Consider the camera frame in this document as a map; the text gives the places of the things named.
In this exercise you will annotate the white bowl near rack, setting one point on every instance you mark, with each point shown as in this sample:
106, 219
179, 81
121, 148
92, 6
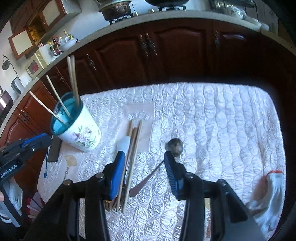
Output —
257, 23

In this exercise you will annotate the person's left hand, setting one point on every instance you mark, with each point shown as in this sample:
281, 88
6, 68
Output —
1, 196

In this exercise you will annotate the floral ceramic tureen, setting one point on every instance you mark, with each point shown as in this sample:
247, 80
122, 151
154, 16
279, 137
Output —
235, 12

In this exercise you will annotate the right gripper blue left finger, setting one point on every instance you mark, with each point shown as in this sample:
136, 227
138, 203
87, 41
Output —
113, 174

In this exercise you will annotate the rice cooker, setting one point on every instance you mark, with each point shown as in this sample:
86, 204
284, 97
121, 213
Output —
6, 103

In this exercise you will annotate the white bowl on counter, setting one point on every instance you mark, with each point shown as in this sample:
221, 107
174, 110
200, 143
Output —
68, 45

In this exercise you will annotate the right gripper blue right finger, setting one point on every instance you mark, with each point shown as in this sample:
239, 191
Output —
176, 176

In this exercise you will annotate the silver electric kettle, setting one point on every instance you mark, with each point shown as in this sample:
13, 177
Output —
17, 86

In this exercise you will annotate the white work glove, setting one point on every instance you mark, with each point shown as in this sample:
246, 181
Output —
266, 205

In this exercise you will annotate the black wok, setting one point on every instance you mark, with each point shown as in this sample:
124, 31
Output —
166, 3

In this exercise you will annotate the cream microwave oven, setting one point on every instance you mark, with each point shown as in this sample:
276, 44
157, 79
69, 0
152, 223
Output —
39, 61

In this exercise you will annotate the red sauce bottle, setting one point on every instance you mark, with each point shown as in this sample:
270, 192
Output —
56, 46

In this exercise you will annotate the yellow oil bottle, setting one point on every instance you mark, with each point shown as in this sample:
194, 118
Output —
67, 36

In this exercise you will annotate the black smartphone with blue strap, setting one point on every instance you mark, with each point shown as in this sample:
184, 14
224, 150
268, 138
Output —
52, 154

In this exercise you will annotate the upper wall cabinet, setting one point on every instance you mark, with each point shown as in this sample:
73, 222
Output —
35, 22

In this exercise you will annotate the white ceramic spoon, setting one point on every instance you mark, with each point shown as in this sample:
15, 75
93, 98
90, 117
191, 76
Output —
123, 145

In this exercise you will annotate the metal cooking pot with lid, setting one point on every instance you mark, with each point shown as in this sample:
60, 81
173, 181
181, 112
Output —
113, 9

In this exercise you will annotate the gas stove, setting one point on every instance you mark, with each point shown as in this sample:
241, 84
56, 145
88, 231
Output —
132, 15

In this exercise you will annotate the dark wood base cabinets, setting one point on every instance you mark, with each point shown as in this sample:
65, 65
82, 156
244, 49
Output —
193, 50

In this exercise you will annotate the black dish rack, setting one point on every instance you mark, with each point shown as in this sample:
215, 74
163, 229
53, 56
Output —
219, 5

